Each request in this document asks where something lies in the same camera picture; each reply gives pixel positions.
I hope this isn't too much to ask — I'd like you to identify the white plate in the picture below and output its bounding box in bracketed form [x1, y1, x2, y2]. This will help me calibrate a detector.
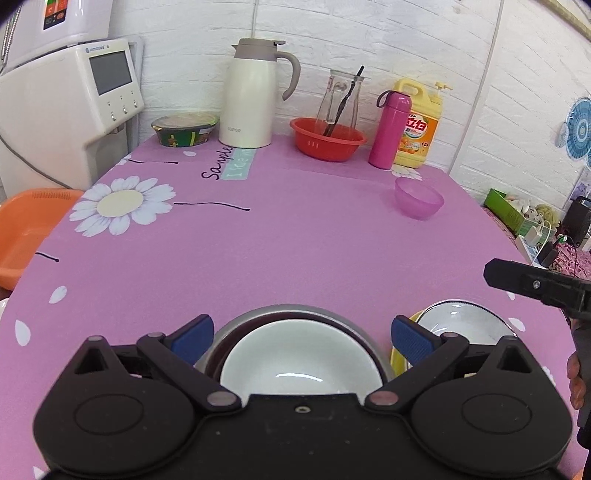
[411, 300, 516, 345]

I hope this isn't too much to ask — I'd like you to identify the red and white bowl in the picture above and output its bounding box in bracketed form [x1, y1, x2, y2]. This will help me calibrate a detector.
[201, 312, 390, 402]

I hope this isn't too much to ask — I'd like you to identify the purple plastic bowl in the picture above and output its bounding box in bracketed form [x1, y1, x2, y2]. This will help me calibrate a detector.
[394, 177, 445, 220]

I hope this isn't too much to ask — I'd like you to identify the stainless steel bowl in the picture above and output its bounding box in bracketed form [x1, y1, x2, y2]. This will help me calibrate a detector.
[194, 304, 394, 384]

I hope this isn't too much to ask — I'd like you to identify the person's right hand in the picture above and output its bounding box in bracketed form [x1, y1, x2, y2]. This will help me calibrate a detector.
[567, 352, 586, 410]

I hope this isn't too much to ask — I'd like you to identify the white power strip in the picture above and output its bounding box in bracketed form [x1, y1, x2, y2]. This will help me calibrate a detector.
[515, 227, 557, 268]

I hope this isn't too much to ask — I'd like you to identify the green box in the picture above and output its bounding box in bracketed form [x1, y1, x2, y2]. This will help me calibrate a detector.
[484, 188, 529, 235]

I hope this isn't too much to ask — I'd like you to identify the pink floral tablecloth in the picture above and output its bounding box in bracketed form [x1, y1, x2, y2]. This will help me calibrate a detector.
[1, 136, 574, 479]

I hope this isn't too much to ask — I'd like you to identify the orange plastic basin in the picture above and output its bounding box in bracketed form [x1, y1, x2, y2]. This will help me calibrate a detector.
[0, 188, 83, 291]

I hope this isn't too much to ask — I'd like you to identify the green instant noodle bowl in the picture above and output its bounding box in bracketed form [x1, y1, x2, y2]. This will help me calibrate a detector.
[151, 112, 218, 148]

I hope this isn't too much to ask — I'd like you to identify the pink thermos bottle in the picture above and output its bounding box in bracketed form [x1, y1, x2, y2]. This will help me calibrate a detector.
[369, 90, 412, 170]

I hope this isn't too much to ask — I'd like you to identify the yellow detergent bottle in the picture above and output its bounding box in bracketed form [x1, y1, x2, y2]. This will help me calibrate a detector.
[394, 78, 452, 168]

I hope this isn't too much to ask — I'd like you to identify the red plastic basket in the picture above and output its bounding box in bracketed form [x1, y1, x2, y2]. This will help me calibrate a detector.
[290, 117, 367, 162]

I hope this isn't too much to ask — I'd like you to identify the black stirring stick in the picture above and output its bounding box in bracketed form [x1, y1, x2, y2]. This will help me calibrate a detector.
[321, 65, 366, 138]

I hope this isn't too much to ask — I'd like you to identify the glass jar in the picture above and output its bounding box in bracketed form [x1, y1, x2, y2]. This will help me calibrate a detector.
[313, 68, 366, 137]

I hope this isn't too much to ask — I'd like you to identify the white water dispenser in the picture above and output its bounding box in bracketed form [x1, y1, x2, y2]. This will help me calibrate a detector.
[1, 38, 144, 197]

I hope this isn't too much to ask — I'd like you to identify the cream thermos jug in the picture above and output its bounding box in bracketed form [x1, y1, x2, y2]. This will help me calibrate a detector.
[218, 38, 301, 149]

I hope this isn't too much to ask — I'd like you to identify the white water purifier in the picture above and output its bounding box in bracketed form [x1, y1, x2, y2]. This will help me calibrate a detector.
[1, 0, 114, 72]

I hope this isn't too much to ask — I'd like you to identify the blue wall decoration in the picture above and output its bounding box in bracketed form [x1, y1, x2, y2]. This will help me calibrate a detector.
[554, 97, 591, 167]

